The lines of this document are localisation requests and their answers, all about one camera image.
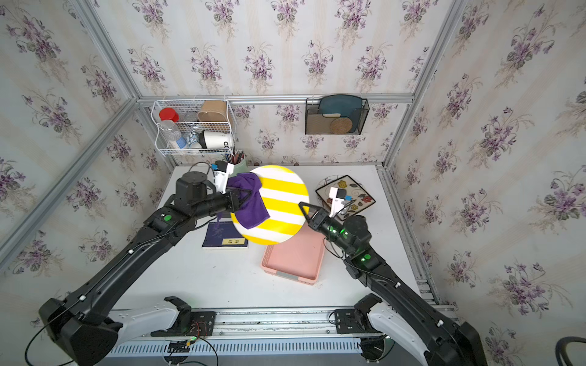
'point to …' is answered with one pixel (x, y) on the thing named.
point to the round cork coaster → (341, 126)
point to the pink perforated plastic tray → (298, 258)
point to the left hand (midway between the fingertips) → (256, 196)
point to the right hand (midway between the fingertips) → (300, 206)
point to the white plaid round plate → (328, 180)
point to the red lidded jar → (169, 113)
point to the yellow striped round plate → (281, 191)
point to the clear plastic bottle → (172, 133)
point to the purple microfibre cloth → (253, 209)
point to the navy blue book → (224, 235)
